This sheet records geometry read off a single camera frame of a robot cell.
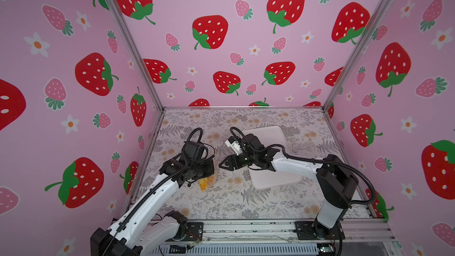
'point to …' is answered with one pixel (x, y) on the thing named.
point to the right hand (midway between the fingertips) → (219, 169)
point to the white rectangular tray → (263, 177)
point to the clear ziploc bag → (206, 182)
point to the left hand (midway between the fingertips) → (216, 168)
